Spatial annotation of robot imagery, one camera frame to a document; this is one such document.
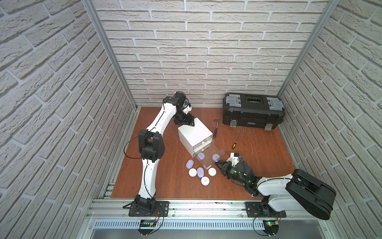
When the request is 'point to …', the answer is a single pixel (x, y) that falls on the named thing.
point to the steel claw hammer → (216, 130)
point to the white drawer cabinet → (196, 138)
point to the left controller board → (146, 223)
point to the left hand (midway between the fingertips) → (191, 122)
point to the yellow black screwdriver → (234, 145)
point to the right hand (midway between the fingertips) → (215, 163)
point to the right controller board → (271, 226)
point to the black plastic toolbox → (252, 110)
